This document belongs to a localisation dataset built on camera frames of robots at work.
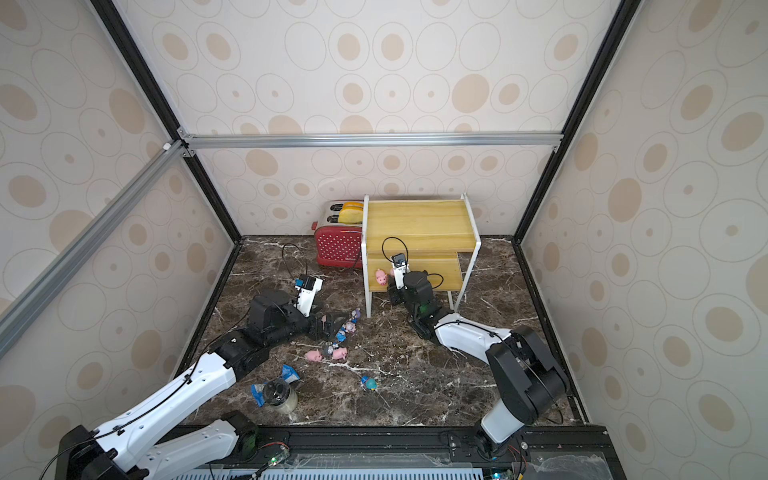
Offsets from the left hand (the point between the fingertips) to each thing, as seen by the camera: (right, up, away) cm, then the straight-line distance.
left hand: (341, 310), depth 74 cm
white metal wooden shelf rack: (+25, +19, +1) cm, 31 cm away
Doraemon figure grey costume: (-6, -14, +13) cm, 20 cm away
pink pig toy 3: (-3, -15, +13) cm, 20 cm away
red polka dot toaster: (-6, +18, +28) cm, 34 cm away
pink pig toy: (+10, +8, +11) cm, 17 cm away
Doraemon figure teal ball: (+7, -22, +8) cm, 24 cm away
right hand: (+12, +8, +13) cm, 20 cm away
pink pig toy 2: (-10, -15, +13) cm, 23 cm away
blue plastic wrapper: (-16, -20, +9) cm, 27 cm away
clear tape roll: (-14, -21, -2) cm, 25 cm away
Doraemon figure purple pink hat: (+1, -5, +23) cm, 23 cm away
